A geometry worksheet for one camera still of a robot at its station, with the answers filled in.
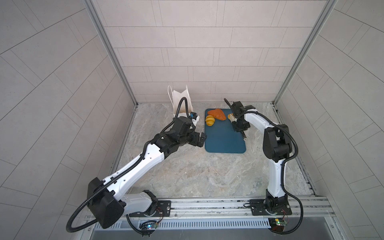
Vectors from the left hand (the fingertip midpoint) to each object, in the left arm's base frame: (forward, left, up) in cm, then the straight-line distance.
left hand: (203, 132), depth 74 cm
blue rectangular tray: (+9, -12, -22) cm, 27 cm away
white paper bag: (+27, +16, -1) cm, 31 cm away
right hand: (+15, -24, -20) cm, 35 cm away
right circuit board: (-36, -34, -21) cm, 54 cm away
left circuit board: (-37, +24, -17) cm, 47 cm away
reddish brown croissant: (+28, -11, -19) cm, 36 cm away
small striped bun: (+21, -5, -19) cm, 29 cm away
